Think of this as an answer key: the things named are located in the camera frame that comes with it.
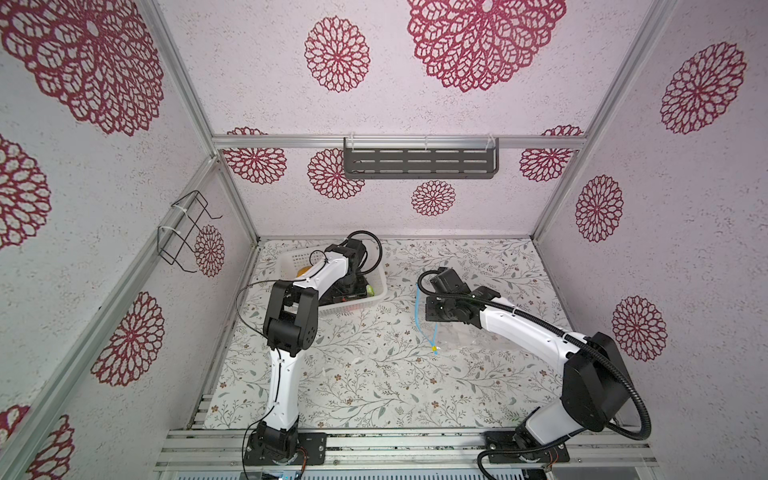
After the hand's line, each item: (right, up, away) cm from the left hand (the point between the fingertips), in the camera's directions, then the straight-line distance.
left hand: (352, 302), depth 99 cm
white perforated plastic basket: (-20, +14, +5) cm, 25 cm away
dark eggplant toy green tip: (+6, +4, +3) cm, 8 cm away
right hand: (+24, +1, -12) cm, 27 cm away
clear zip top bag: (+25, -8, -4) cm, 26 cm away
